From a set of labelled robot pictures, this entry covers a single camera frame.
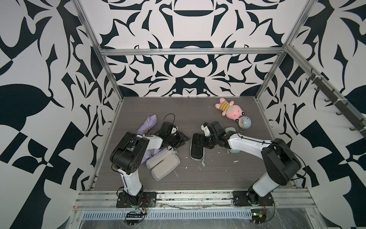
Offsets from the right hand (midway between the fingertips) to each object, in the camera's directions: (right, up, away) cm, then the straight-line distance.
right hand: (195, 141), depth 89 cm
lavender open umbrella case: (-17, -15, -4) cm, 23 cm away
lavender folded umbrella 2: (-28, -7, -3) cm, 29 cm away
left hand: (-4, +1, +4) cm, 6 cm away
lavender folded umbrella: (-30, +11, +12) cm, 34 cm away
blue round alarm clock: (+34, +10, +8) cm, 36 cm away
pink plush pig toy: (+28, +18, +16) cm, 37 cm away
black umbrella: (+1, -6, +1) cm, 6 cm away
